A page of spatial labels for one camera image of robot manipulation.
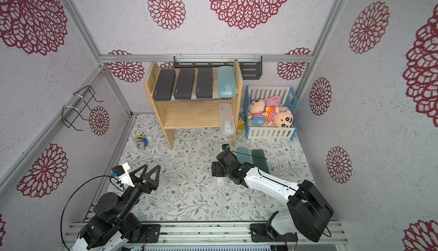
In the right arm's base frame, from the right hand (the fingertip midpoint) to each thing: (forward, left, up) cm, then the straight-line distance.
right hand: (222, 167), depth 86 cm
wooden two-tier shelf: (+24, +17, +14) cm, 33 cm away
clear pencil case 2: (-8, +2, +1) cm, 8 cm away
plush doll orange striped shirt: (+32, -31, +3) cm, 44 cm away
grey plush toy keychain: (+16, +48, -2) cm, 51 cm away
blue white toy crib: (+49, -43, +3) cm, 65 cm away
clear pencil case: (+20, -2, +14) cm, 25 cm away
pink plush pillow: (+46, -33, +3) cm, 57 cm away
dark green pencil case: (+11, -22, -11) cm, 27 cm away
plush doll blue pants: (+35, -21, +4) cm, 41 cm away
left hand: (-9, +27, +17) cm, 33 cm away
